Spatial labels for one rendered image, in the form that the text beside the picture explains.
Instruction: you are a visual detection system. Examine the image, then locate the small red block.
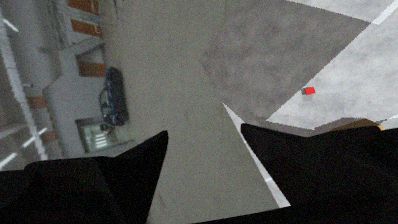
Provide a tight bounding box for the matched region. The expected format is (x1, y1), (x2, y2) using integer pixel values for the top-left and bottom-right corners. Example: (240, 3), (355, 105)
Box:
(304, 87), (316, 95)

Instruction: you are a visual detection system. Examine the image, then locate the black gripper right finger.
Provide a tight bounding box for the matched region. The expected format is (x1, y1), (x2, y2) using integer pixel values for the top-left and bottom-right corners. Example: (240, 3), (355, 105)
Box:
(241, 123), (381, 206)

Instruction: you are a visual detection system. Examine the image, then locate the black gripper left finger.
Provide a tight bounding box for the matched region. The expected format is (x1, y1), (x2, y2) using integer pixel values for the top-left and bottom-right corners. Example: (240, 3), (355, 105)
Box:
(24, 130), (168, 224)

